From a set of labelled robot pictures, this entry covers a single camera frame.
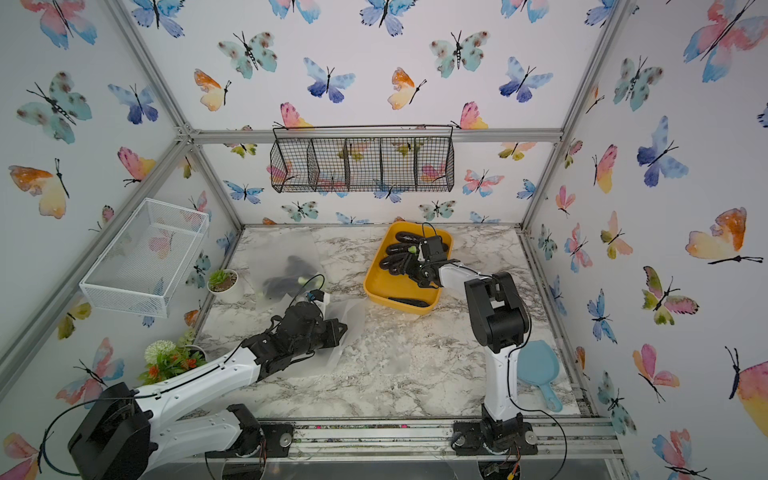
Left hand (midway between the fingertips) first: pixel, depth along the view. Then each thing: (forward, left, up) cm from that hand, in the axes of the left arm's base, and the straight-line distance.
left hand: (352, 326), depth 82 cm
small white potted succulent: (+16, +41, -2) cm, 44 cm away
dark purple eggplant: (+22, +21, -7) cm, 31 cm away
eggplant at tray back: (+39, -17, -7) cm, 44 cm away
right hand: (+24, -15, -5) cm, 29 cm away
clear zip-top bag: (+28, +27, -10) cm, 40 cm away
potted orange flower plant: (-10, +42, +7) cm, 44 cm away
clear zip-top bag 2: (-7, +8, -6) cm, 13 cm away
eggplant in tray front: (+10, -17, -6) cm, 21 cm away
